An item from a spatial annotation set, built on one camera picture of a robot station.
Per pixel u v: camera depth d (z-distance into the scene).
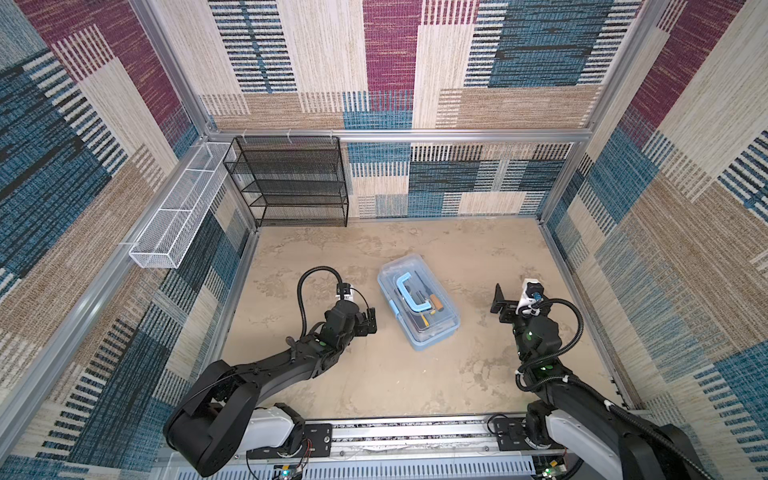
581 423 0.54
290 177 1.08
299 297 0.71
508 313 0.75
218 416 0.42
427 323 0.83
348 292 0.79
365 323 0.70
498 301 0.78
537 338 0.62
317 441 0.73
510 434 0.73
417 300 0.87
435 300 0.87
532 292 0.69
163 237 0.71
